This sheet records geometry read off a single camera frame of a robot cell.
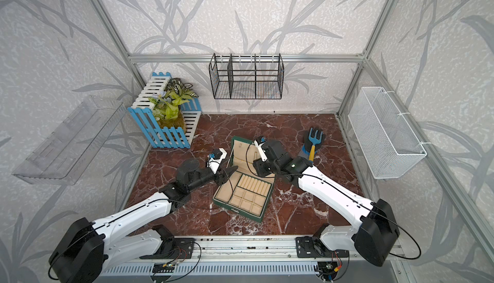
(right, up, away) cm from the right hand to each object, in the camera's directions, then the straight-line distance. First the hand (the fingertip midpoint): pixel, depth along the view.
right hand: (258, 160), depth 80 cm
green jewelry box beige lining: (-6, -16, +6) cm, 18 cm away
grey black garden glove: (+26, +3, +23) cm, 35 cm away
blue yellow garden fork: (+31, +6, +25) cm, 40 cm away
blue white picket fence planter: (-41, +11, +15) cm, 45 cm away
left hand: (-10, -1, -2) cm, 10 cm away
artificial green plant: (-43, +25, +9) cm, 51 cm away
